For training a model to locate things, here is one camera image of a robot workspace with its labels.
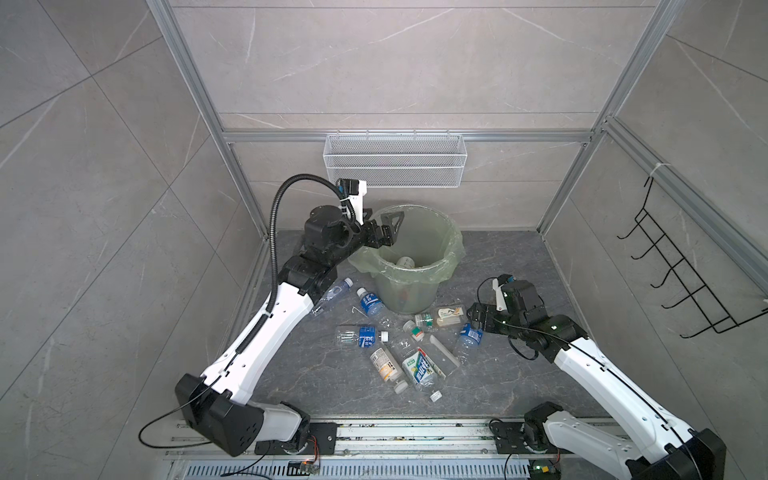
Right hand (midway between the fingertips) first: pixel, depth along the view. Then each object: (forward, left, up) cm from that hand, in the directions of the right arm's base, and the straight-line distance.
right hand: (480, 310), depth 80 cm
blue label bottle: (+9, +31, -9) cm, 33 cm away
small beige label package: (+4, +7, -10) cm, 12 cm away
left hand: (+12, +25, +28) cm, 39 cm away
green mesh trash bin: (+9, +21, -5) cm, 23 cm away
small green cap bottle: (-1, +17, -11) cm, 20 cm away
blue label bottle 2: (-4, +2, -16) cm, 16 cm away
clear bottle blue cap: (+15, +45, -14) cm, 49 cm away
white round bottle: (+23, +19, -7) cm, 31 cm away
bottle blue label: (-3, +32, -9) cm, 33 cm away
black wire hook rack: (-13, -41, +18) cm, 47 cm away
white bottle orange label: (-12, +26, -10) cm, 30 cm away
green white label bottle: (-13, +17, -9) cm, 23 cm away
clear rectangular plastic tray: (-6, +9, -11) cm, 16 cm away
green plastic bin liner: (+15, +14, +9) cm, 23 cm away
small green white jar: (+3, +14, -11) cm, 18 cm away
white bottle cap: (-18, +13, -12) cm, 25 cm away
